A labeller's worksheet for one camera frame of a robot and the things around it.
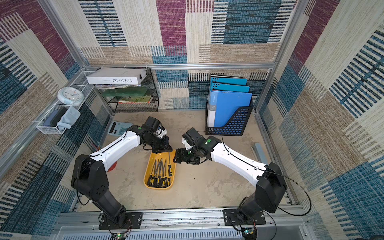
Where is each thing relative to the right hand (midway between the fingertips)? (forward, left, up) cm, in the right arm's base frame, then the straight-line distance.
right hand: (178, 160), depth 76 cm
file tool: (-5, +17, -14) cm, 23 cm away
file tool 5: (-5, +7, -15) cm, 17 cm away
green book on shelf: (+41, +34, +11) cm, 55 cm away
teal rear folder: (+53, -31, +11) cm, 62 cm away
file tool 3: (-3, +13, -14) cm, 19 cm away
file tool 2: (-3, +15, -14) cm, 21 cm away
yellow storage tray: (+5, +18, -14) cm, 23 cm away
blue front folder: (+32, -25, +7) cm, 42 cm away
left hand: (+9, +4, -3) cm, 10 cm away
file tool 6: (-2, +5, -3) cm, 6 cm away
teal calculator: (+32, +46, -14) cm, 58 cm away
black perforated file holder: (+26, -35, -6) cm, 44 cm away
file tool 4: (-4, +9, -14) cm, 18 cm away
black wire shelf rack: (+43, +32, +4) cm, 54 cm away
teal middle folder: (+44, -26, +12) cm, 52 cm away
